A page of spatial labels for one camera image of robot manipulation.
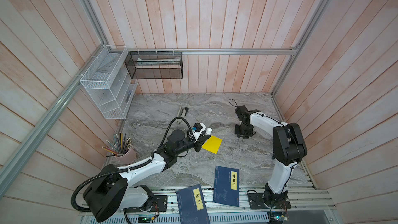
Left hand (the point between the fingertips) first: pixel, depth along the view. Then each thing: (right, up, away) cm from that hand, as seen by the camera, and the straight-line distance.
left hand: (208, 136), depth 76 cm
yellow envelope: (+4, -8, +17) cm, 19 cm away
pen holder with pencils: (-45, -10, +6) cm, 46 cm away
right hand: (+22, -3, +20) cm, 30 cm away
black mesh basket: (-31, +40, +14) cm, 52 cm away
